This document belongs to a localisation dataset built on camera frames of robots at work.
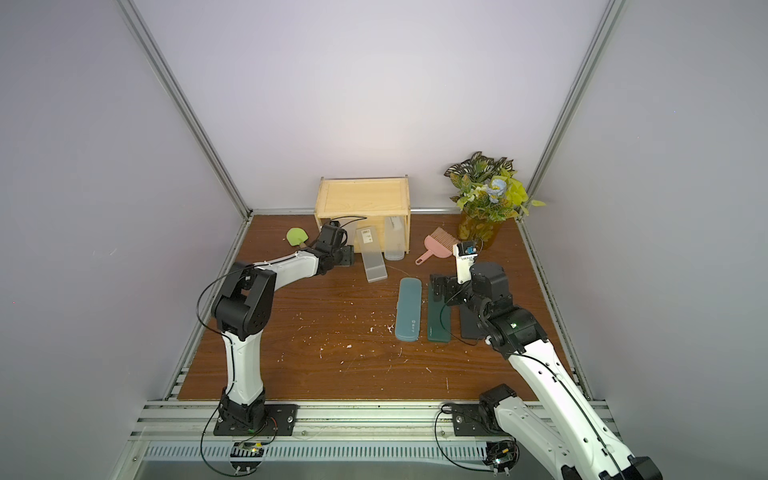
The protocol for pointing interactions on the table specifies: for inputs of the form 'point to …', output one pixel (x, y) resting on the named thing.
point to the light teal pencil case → (409, 309)
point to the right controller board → (502, 455)
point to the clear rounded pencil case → (394, 238)
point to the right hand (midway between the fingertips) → (451, 267)
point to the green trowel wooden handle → (297, 236)
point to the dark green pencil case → (439, 318)
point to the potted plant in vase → (488, 195)
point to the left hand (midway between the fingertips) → (348, 249)
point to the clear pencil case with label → (372, 253)
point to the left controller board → (247, 449)
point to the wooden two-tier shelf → (368, 200)
